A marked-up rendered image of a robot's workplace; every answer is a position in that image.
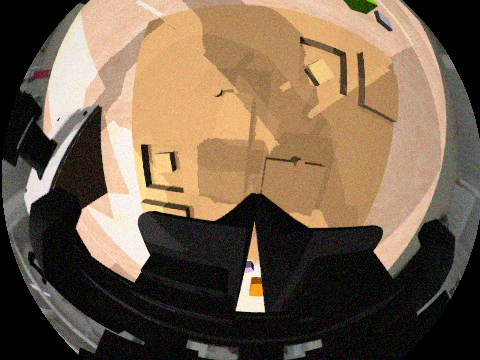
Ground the small purple block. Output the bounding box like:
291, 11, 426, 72
245, 260, 255, 273

